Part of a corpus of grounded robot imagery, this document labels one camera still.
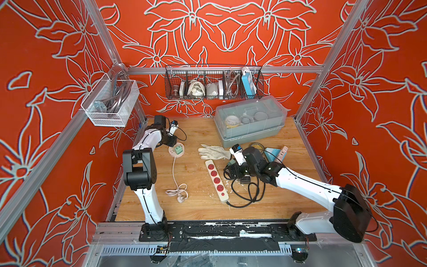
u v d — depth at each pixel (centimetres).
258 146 103
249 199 80
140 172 52
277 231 73
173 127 90
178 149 95
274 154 96
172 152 99
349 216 40
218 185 85
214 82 96
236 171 70
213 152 100
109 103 78
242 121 97
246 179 85
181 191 84
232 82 83
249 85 88
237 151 71
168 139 84
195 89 90
